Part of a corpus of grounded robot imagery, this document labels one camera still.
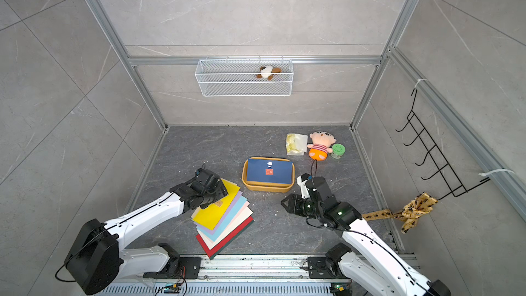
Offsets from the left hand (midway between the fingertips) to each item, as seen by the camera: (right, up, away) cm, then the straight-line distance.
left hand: (223, 188), depth 86 cm
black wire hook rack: (+75, +9, -26) cm, 80 cm away
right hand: (+26, -3, -11) cm, 28 cm away
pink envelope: (+9, -8, +2) cm, 12 cm away
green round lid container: (+56, +16, +17) cm, 60 cm away
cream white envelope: (+4, -17, -5) cm, 18 cm away
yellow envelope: (-5, -11, -2) cm, 12 cm away
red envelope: (-3, -22, -9) cm, 24 cm away
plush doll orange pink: (+47, +19, +18) cm, 54 cm away
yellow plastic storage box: (+14, 0, +6) cm, 15 cm away
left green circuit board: (-14, -33, -15) cm, 38 cm away
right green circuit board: (+45, -32, -16) cm, 57 cm away
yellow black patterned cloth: (+70, 0, -21) cm, 73 cm away
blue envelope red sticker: (+20, +6, +9) cm, 23 cm away
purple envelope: (0, -12, -1) cm, 12 cm away
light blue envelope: (+3, -12, -1) cm, 12 cm away
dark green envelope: (+5, -19, -6) cm, 21 cm away
